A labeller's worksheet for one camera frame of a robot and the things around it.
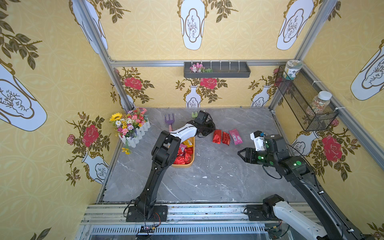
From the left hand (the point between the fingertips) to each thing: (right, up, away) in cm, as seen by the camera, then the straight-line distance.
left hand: (212, 126), depth 103 cm
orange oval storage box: (-18, -19, -14) cm, 30 cm away
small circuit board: (-35, -49, -30) cm, 68 cm away
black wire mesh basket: (+51, +21, -13) cm, 57 cm away
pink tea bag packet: (+15, -7, -3) cm, 17 cm away
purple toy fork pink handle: (-31, +3, +10) cm, 33 cm away
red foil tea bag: (+3, -6, -5) cm, 9 cm away
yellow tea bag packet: (-16, -10, -8) cm, 20 cm away
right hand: (+12, -11, -29) cm, 33 cm away
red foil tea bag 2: (+9, -8, -3) cm, 12 cm away
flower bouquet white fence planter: (-51, 0, -14) cm, 52 cm away
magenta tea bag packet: (-20, -12, -11) cm, 26 cm away
